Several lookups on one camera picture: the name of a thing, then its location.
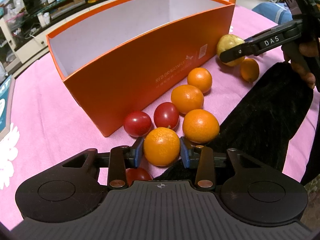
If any person right hand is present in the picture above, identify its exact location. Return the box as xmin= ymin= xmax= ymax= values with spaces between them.
xmin=281 ymin=41 xmax=319 ymax=92

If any red cherry tomato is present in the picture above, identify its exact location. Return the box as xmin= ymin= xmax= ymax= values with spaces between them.
xmin=153 ymin=102 xmax=179 ymax=129
xmin=126 ymin=167 xmax=153 ymax=186
xmin=123 ymin=111 xmax=152 ymax=137

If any small oval orange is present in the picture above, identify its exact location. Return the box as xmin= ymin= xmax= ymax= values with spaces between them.
xmin=240 ymin=58 xmax=260 ymax=83

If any orange cardboard box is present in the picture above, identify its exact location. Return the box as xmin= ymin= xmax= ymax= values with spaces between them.
xmin=47 ymin=0 xmax=235 ymax=137

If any teal paperback book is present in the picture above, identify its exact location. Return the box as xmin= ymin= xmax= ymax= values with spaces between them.
xmin=0 ymin=75 xmax=15 ymax=140

